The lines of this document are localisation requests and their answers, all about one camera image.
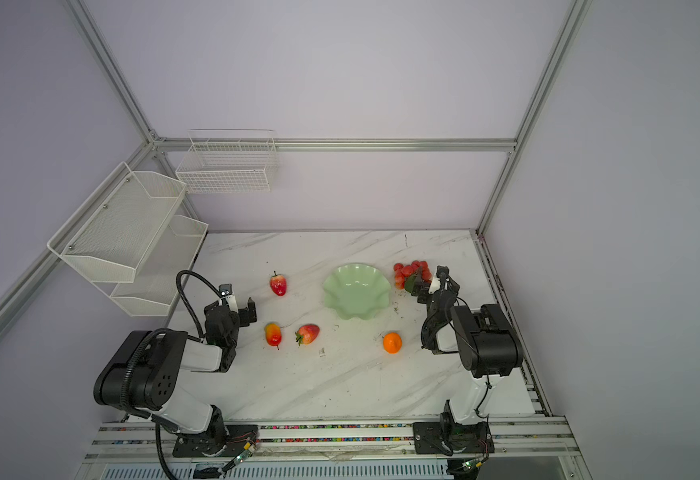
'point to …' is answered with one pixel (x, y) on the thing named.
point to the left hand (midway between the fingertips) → (233, 301)
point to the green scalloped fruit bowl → (357, 291)
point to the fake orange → (392, 343)
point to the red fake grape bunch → (402, 271)
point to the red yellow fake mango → (273, 334)
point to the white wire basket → (224, 161)
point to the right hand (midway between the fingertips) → (433, 273)
